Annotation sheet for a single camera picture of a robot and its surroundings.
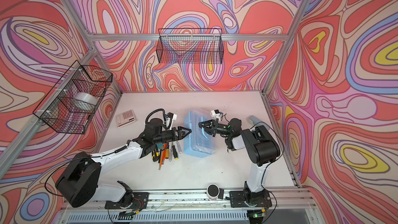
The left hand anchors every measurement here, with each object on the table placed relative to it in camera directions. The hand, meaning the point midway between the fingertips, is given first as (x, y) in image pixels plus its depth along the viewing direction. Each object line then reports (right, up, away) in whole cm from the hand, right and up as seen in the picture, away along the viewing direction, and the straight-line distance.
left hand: (190, 132), depth 79 cm
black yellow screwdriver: (-9, -13, +8) cm, 18 cm away
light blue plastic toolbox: (-2, -9, -1) cm, 10 cm away
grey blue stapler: (+40, +4, +19) cm, 45 cm away
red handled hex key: (-16, -15, +8) cm, 23 cm away
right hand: (+5, +2, +2) cm, 6 cm away
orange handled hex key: (-17, -19, +5) cm, 25 cm away
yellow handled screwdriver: (-14, -13, +8) cm, 21 cm away
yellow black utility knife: (-20, -15, +7) cm, 26 cm away
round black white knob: (+12, -27, -7) cm, 30 cm away
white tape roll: (-48, +16, -10) cm, 51 cm away
